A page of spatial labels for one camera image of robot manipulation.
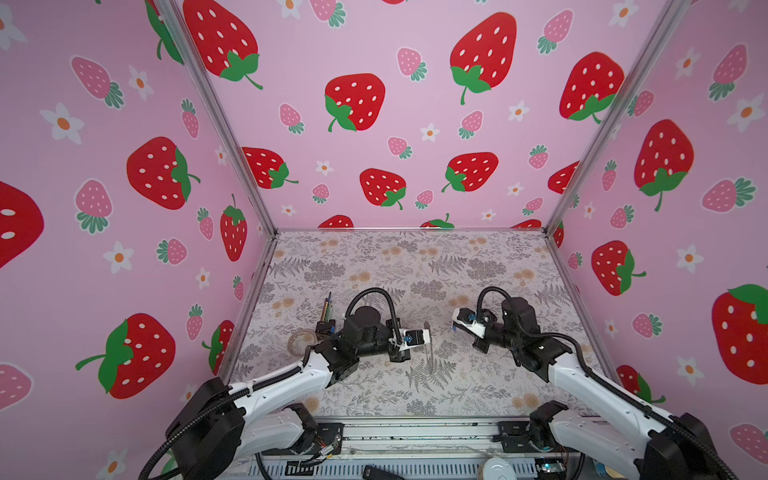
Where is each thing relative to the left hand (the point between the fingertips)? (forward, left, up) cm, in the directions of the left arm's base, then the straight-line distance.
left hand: (426, 330), depth 73 cm
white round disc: (-27, -16, -13) cm, 34 cm away
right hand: (+6, -9, -5) cm, 12 cm away
